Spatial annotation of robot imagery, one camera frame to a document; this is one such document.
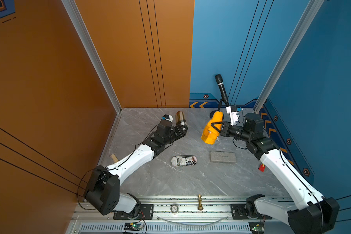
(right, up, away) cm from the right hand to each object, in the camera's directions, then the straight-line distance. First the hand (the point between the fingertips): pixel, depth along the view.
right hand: (213, 125), depth 72 cm
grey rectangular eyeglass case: (+10, -20, +18) cm, 29 cm away
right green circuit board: (+21, -50, -1) cm, 55 cm away
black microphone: (+10, +29, +25) cm, 40 cm away
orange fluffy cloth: (-2, -5, -2) cm, 5 cm away
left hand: (-13, -2, +10) cm, 16 cm away
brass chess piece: (-6, -42, +2) cm, 43 cm away
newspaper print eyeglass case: (-14, -22, +17) cm, 31 cm away
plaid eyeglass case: (-17, +5, +11) cm, 21 cm away
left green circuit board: (-41, -50, 0) cm, 65 cm away
